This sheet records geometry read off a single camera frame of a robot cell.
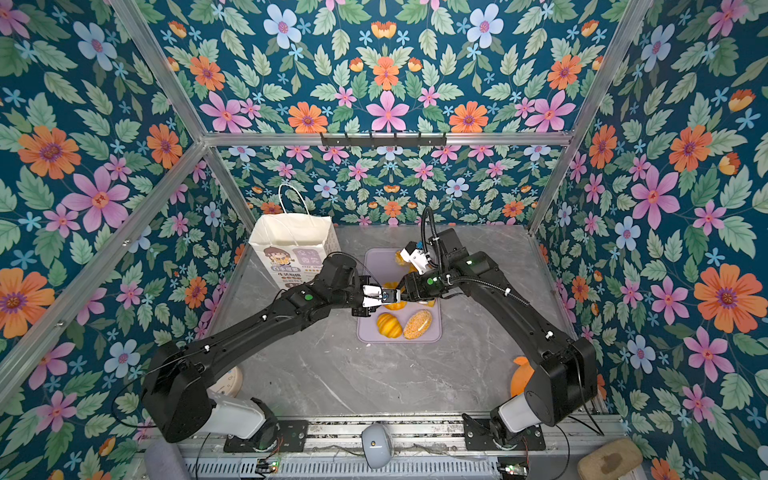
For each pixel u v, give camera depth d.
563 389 0.42
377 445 0.65
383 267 1.05
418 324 0.88
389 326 0.88
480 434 0.73
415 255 0.70
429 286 0.65
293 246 0.80
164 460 0.69
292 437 0.73
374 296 0.66
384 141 0.92
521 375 0.80
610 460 0.68
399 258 1.05
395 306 0.95
